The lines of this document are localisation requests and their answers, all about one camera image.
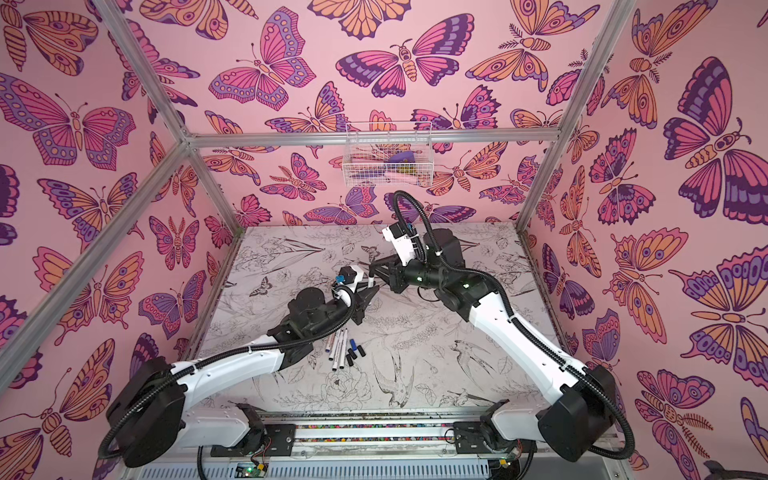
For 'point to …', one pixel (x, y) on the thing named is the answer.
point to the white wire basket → (388, 154)
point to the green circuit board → (249, 470)
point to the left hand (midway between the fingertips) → (377, 282)
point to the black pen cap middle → (352, 353)
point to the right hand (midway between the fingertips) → (373, 262)
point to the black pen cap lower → (349, 360)
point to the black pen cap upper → (352, 343)
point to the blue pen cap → (352, 348)
